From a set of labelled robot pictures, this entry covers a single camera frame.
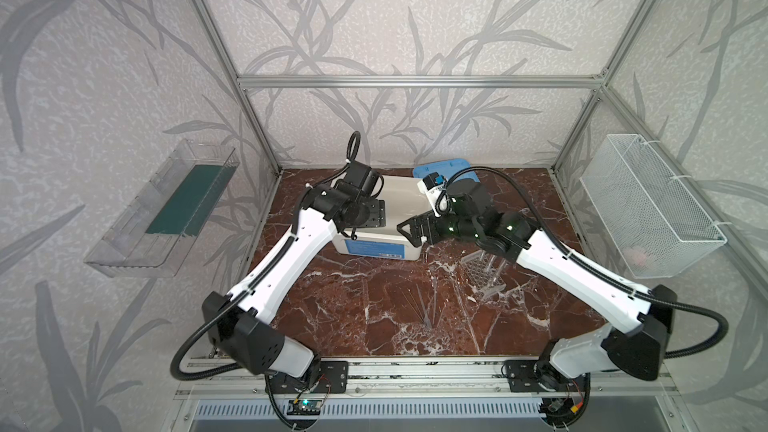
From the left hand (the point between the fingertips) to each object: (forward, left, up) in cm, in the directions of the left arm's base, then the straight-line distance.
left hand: (375, 207), depth 77 cm
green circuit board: (-42, +16, -25) cm, 51 cm away
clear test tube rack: (-8, -33, -23) cm, 41 cm away
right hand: (-5, -10, +4) cm, 11 cm away
